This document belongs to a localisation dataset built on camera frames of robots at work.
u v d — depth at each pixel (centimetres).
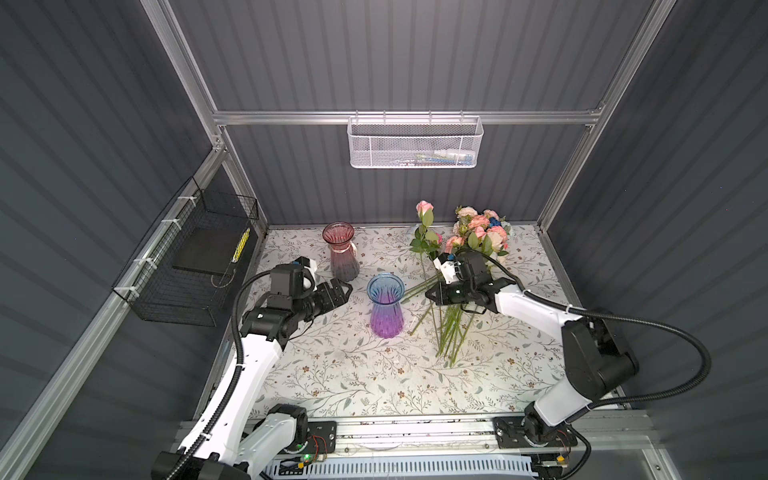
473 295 69
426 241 94
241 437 43
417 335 91
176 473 36
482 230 104
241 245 78
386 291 83
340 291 68
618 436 74
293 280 58
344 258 95
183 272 71
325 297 67
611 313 48
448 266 83
